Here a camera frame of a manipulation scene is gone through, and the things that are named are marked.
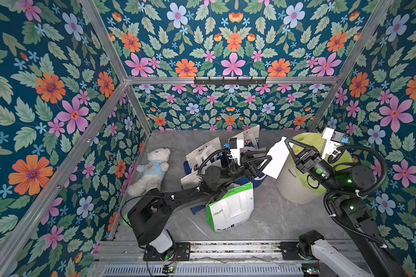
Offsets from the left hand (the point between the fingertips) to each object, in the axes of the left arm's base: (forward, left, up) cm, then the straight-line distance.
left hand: (270, 158), depth 54 cm
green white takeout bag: (-6, +10, -25) cm, 28 cm away
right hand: (+3, -6, +7) cm, 9 cm away
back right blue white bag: (+29, -3, -23) cm, 38 cm away
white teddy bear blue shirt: (+20, +51, -34) cm, 65 cm away
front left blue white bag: (+4, +28, -18) cm, 33 cm away
